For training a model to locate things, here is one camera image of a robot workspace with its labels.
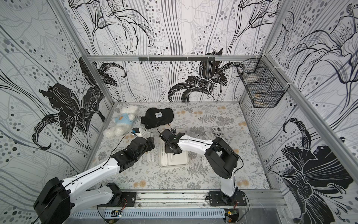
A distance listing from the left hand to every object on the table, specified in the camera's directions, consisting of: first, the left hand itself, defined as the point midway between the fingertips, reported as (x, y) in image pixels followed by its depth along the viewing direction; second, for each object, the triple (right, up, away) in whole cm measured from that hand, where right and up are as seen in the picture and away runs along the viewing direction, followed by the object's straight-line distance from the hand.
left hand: (152, 142), depth 85 cm
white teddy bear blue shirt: (-24, +12, +14) cm, 30 cm away
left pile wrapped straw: (-2, -8, +4) cm, 9 cm away
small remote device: (+43, +5, +12) cm, 45 cm away
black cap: (-2, +16, +20) cm, 26 cm away
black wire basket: (+72, +36, +4) cm, 81 cm away
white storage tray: (+10, -11, +2) cm, 15 cm away
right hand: (+11, -5, +6) cm, 14 cm away
